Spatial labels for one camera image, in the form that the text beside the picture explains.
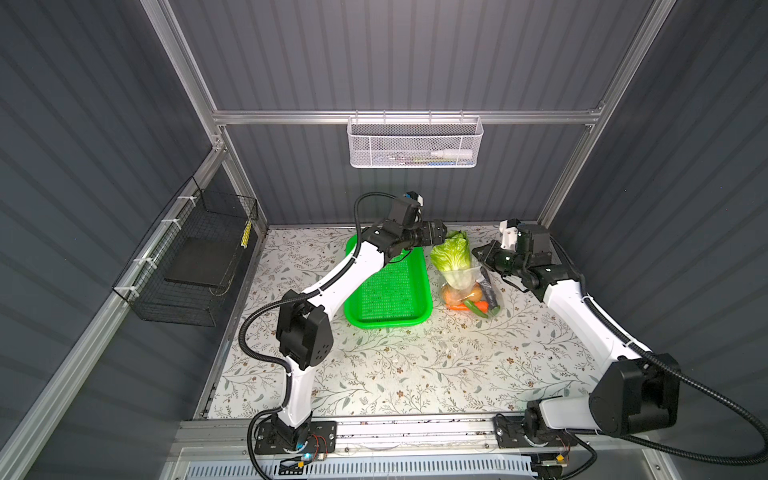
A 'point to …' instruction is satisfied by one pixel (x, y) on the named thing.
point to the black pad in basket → (203, 260)
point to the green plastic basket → (398, 296)
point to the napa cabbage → (453, 258)
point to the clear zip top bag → (474, 309)
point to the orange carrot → (483, 305)
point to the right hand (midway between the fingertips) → (476, 251)
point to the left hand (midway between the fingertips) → (436, 230)
